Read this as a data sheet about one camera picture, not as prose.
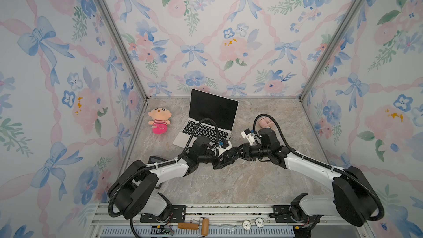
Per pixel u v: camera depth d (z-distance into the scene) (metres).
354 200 0.42
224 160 0.76
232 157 0.78
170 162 0.55
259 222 0.72
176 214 0.75
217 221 0.73
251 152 0.72
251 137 0.78
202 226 0.70
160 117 1.01
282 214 0.73
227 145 0.70
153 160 0.88
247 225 0.72
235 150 0.78
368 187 0.44
